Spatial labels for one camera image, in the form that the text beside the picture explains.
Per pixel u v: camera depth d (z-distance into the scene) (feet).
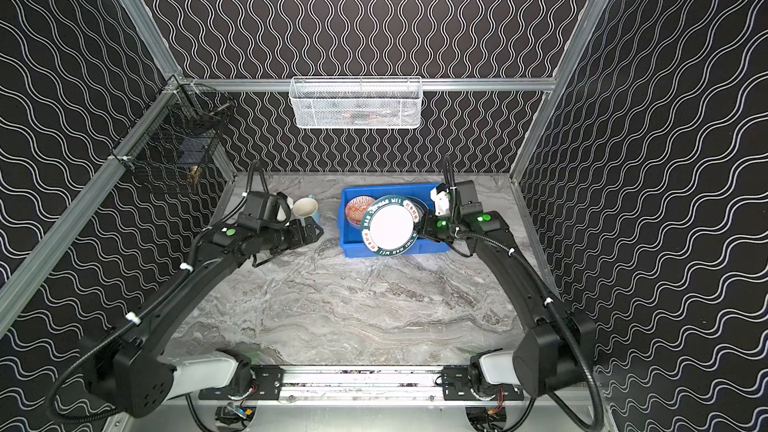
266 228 2.09
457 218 1.98
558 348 1.30
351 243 3.12
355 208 3.38
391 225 2.75
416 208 2.68
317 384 2.50
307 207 3.17
